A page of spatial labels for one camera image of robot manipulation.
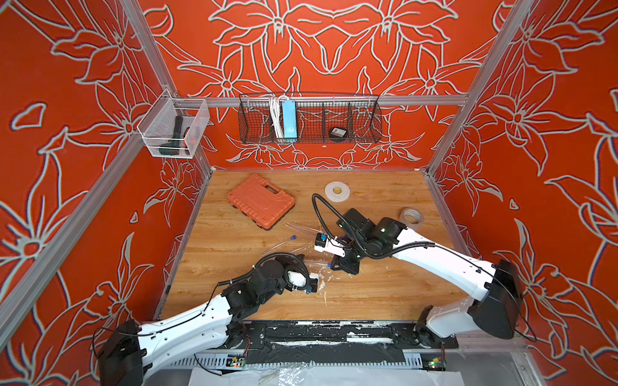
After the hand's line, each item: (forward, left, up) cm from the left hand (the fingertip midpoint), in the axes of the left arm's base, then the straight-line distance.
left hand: (300, 252), depth 77 cm
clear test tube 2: (+8, +11, -13) cm, 19 cm away
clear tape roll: (+25, -46, -13) cm, 54 cm away
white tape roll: (+38, -14, -12) cm, 43 cm away
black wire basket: (+52, 0, +18) cm, 55 cm away
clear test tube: (+17, +1, -13) cm, 22 cm away
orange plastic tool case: (+27, +20, -8) cm, 34 cm away
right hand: (-4, -9, +1) cm, 10 cm away
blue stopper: (+13, +4, -13) cm, 19 cm away
